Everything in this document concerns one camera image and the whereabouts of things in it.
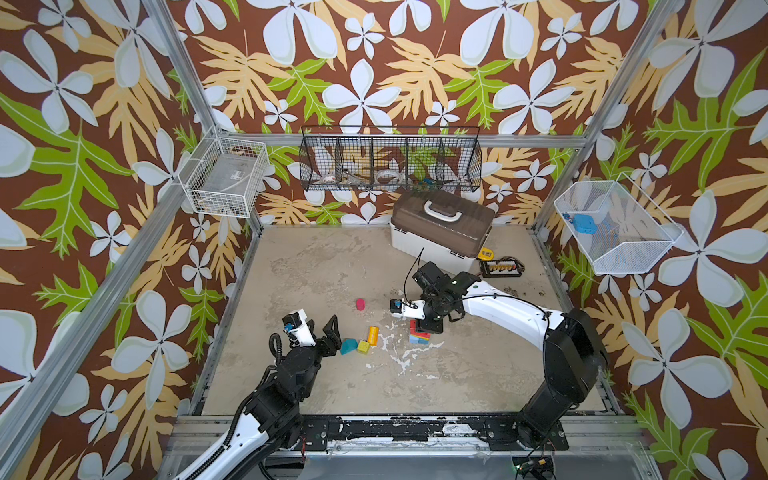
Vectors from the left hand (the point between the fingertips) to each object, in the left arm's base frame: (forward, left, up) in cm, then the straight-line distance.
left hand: (325, 317), depth 78 cm
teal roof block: (-3, -5, -13) cm, 14 cm away
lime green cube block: (-3, -10, -13) cm, 17 cm away
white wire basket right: (+22, -81, +13) cm, 85 cm away
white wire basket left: (+36, +31, +17) cm, 51 cm away
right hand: (+3, -25, -7) cm, 26 cm away
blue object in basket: (+25, -75, +11) cm, 79 cm away
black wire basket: (+44, -22, +19) cm, 53 cm away
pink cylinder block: (+12, -8, -15) cm, 21 cm away
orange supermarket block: (+2, -13, -15) cm, 20 cm away
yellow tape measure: (+33, -54, -14) cm, 65 cm away
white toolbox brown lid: (+30, -35, +4) cm, 46 cm away
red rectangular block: (-1, -24, -3) cm, 24 cm away
